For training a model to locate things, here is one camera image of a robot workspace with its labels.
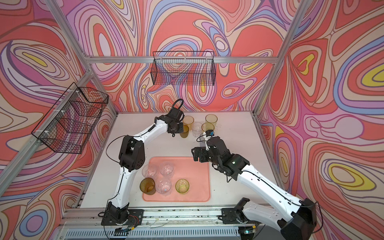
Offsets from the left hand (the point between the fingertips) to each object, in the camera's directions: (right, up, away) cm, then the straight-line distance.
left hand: (182, 128), depth 101 cm
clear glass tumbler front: (-9, -32, -19) cm, 38 cm away
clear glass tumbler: (-8, -25, -12) cm, 29 cm away
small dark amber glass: (+3, -2, -7) cm, 8 cm away
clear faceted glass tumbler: (-18, -24, -18) cm, 35 cm away
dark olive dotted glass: (-18, -32, -20) cm, 42 cm away
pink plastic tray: (+10, -27, -13) cm, 32 cm away
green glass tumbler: (+1, -32, -19) cm, 37 cm away
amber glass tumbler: (+4, +5, +3) cm, 7 cm away
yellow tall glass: (+16, +1, -1) cm, 16 cm away
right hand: (+11, -13, -25) cm, 30 cm away
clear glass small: (+10, -1, +3) cm, 11 cm away
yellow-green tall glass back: (+20, +7, -2) cm, 21 cm away
